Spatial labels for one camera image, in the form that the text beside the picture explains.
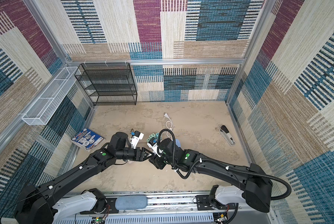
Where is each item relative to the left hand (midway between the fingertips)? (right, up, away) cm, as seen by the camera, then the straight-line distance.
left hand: (151, 153), depth 73 cm
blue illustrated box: (-46, +4, +23) cm, 52 cm away
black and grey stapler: (+48, +8, +23) cm, 54 cm away
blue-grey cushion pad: (-10, -24, -2) cm, 26 cm away
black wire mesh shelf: (-38, +45, +37) cm, 69 cm away
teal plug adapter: (+1, +7, +18) cm, 20 cm away
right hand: (+2, -3, +2) cm, 4 cm away
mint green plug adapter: (-2, +7, +18) cm, 20 cm away
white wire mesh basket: (-56, +20, -4) cm, 60 cm away
